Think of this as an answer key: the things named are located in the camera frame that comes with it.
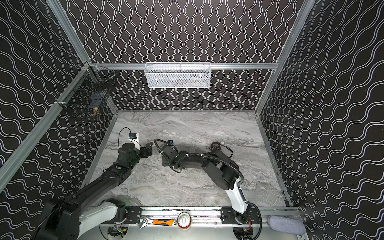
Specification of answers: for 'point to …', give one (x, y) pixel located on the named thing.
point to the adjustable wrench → (143, 220)
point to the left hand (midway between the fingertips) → (149, 144)
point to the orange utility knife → (163, 222)
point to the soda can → (184, 220)
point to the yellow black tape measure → (217, 145)
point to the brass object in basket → (95, 109)
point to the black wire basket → (90, 88)
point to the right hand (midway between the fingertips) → (168, 159)
